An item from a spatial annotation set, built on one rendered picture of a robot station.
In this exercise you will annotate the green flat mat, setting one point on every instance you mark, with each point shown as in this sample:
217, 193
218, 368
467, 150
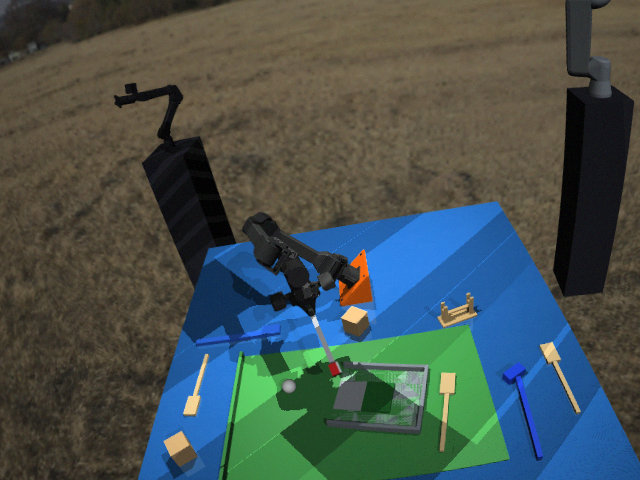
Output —
285, 436

